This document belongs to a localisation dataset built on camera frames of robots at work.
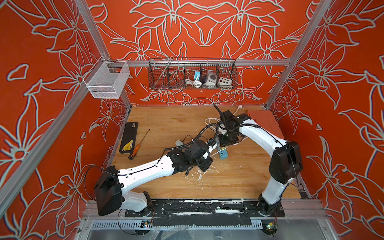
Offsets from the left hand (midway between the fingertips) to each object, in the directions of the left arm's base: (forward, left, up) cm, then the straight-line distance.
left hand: (211, 157), depth 75 cm
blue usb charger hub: (+9, -9, -13) cm, 18 cm away
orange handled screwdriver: (+7, +47, -14) cm, 49 cm away
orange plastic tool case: (+38, -42, -11) cm, 58 cm away
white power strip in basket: (+44, +1, +17) cm, 47 cm away
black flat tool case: (+13, +52, -13) cm, 55 cm away
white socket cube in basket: (+47, -8, +14) cm, 50 cm away
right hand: (+11, -6, -4) cm, 13 cm away
